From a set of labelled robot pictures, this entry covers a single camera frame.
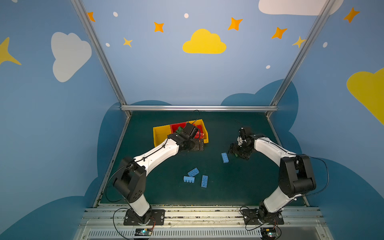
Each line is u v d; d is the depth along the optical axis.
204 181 0.89
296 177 0.47
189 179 0.84
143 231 0.71
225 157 0.96
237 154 0.82
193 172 0.90
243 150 0.79
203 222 0.73
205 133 1.01
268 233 0.71
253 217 0.74
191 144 0.71
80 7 0.69
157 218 0.74
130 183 0.44
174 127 1.04
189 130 0.67
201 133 1.07
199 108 0.72
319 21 0.74
